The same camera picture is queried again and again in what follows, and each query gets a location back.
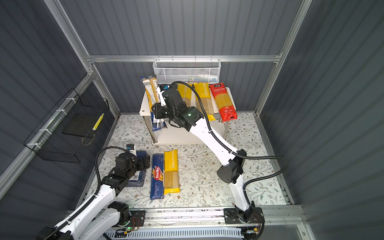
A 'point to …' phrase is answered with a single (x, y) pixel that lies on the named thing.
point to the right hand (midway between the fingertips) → (154, 109)
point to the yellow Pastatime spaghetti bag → (171, 172)
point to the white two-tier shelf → (176, 135)
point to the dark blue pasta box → (138, 178)
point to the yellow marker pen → (97, 122)
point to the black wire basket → (67, 132)
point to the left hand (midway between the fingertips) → (141, 157)
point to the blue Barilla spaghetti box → (157, 181)
